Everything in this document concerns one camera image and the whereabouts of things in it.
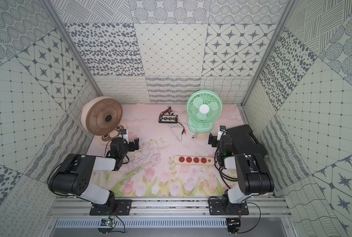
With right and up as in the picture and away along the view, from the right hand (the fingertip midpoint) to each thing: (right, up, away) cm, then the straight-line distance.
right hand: (218, 134), depth 95 cm
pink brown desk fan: (-69, +12, -15) cm, 71 cm away
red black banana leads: (-22, +3, +10) cm, 25 cm away
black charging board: (-34, +10, +15) cm, 39 cm away
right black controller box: (+1, -41, -23) cm, 47 cm away
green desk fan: (-10, +18, -7) cm, 22 cm away
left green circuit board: (-60, -41, -25) cm, 77 cm away
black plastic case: (+17, -5, -2) cm, 17 cm away
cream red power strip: (-17, -15, -7) cm, 23 cm away
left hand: (-59, -1, 0) cm, 59 cm away
